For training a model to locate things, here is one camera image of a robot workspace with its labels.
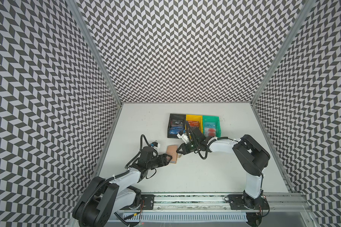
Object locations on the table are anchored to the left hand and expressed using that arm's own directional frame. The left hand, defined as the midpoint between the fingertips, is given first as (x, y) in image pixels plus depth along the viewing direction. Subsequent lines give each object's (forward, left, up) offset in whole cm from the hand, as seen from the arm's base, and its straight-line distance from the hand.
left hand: (169, 159), depth 86 cm
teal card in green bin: (+26, -31, +1) cm, 40 cm away
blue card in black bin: (+21, -3, 0) cm, 22 cm away
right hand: (+4, -5, +1) cm, 7 cm away
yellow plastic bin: (+31, -20, +3) cm, 37 cm away
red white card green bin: (+20, -28, 0) cm, 34 cm away
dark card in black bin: (+27, -5, 0) cm, 28 cm away
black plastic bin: (+34, -4, 0) cm, 34 cm away
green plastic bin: (+34, -34, -3) cm, 48 cm away
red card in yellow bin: (+26, -17, +1) cm, 32 cm away
